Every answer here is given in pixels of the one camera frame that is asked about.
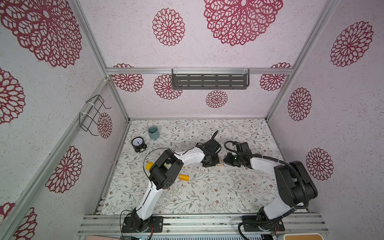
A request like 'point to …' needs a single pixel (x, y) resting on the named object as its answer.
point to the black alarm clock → (139, 144)
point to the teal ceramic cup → (153, 132)
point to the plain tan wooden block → (220, 165)
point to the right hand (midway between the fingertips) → (223, 157)
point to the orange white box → (303, 236)
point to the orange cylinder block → (184, 177)
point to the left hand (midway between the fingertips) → (216, 165)
